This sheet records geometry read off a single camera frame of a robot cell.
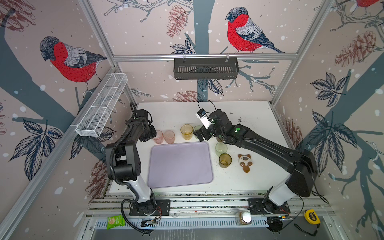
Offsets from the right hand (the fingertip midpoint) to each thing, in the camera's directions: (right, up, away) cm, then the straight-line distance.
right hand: (198, 127), depth 79 cm
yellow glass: (-7, -4, +22) cm, 23 cm away
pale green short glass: (+15, -15, +16) cm, 26 cm away
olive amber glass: (+16, -20, +9) cm, 28 cm away
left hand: (-30, -6, +13) cm, 33 cm away
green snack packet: (-40, -44, -9) cm, 60 cm away
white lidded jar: (+20, -37, -17) cm, 45 cm away
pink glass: (-19, -7, +20) cm, 29 cm away
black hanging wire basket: (+7, +41, +26) cm, 49 cm away
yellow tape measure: (+54, -42, -9) cm, 69 cm away
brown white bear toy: (+28, -21, +8) cm, 36 cm away
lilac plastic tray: (-11, -23, +10) cm, 27 cm away
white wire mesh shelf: (-52, +12, 0) cm, 54 cm away
